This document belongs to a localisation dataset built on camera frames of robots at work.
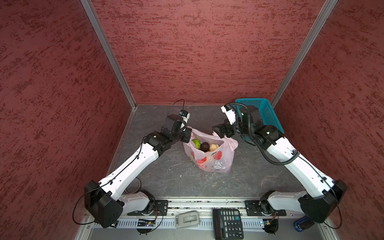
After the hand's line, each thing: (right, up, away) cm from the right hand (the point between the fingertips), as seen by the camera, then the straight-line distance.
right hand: (218, 127), depth 72 cm
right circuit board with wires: (+25, -47, -2) cm, 53 cm away
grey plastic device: (-15, -44, -2) cm, 47 cm away
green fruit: (-11, -11, +19) cm, 24 cm away
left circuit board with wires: (-38, -48, +1) cm, 61 cm away
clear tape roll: (-46, -34, +10) cm, 58 cm away
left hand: (-15, -3, +5) cm, 16 cm away
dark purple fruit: (-5, -14, +20) cm, 25 cm away
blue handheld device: (+39, -45, -4) cm, 60 cm away
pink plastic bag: (+1, -18, +4) cm, 18 cm away
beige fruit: (0, -13, +19) cm, 23 cm away
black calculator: (+3, -45, -4) cm, 46 cm away
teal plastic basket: (+43, +6, +35) cm, 56 cm away
